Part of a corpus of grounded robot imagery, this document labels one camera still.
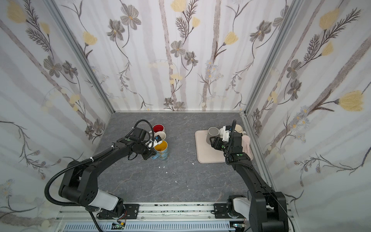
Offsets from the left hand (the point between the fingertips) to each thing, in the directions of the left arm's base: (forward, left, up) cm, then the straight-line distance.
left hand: (151, 147), depth 89 cm
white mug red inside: (+17, -2, -3) cm, 18 cm away
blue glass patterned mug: (+1, -5, -5) cm, 7 cm away
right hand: (+1, -37, +10) cm, 38 cm away
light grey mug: (+10, -6, 0) cm, 11 cm away
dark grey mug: (+9, -40, +3) cm, 41 cm away
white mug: (+10, -46, +2) cm, 47 cm away
